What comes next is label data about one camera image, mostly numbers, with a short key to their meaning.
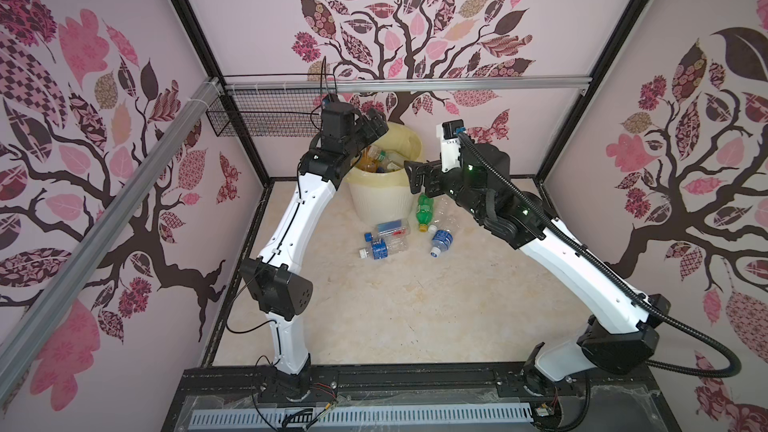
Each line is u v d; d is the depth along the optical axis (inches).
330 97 25.7
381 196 35.2
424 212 40.7
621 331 16.0
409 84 36.8
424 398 28.4
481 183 17.9
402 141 39.5
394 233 39.1
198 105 31.3
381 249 37.1
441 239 37.3
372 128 25.9
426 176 21.7
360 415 27.5
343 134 22.2
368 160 37.5
